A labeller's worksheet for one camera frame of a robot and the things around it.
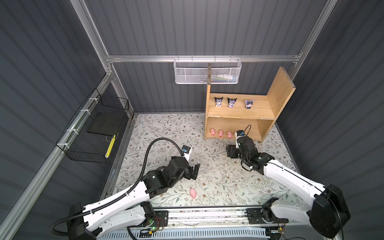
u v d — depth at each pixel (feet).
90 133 2.38
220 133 3.24
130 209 1.97
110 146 2.26
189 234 2.53
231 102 2.69
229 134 3.18
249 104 2.65
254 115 2.71
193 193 2.63
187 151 2.06
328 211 1.32
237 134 2.47
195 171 2.14
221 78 3.01
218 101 2.71
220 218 2.47
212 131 3.24
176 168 1.70
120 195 1.48
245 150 2.11
